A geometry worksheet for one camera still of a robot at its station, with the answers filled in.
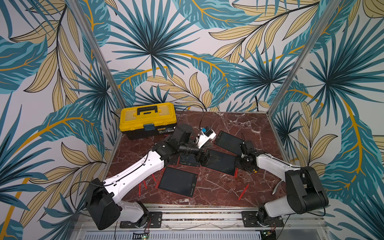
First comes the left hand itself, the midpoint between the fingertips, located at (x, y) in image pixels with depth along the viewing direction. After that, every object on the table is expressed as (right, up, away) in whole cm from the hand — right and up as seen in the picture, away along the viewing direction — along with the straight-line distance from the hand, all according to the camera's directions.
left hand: (214, 154), depth 67 cm
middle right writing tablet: (+9, -10, +29) cm, 32 cm away
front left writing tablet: (-18, -19, +19) cm, 32 cm away
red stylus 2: (+19, -23, +17) cm, 34 cm away
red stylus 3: (-39, -22, +16) cm, 48 cm away
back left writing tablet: (-11, -2, -2) cm, 12 cm away
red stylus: (+17, -13, +23) cm, 32 cm away
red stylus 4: (-36, -20, +17) cm, 45 cm away
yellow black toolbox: (-38, +16, +26) cm, 48 cm away
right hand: (+18, -11, +26) cm, 33 cm away
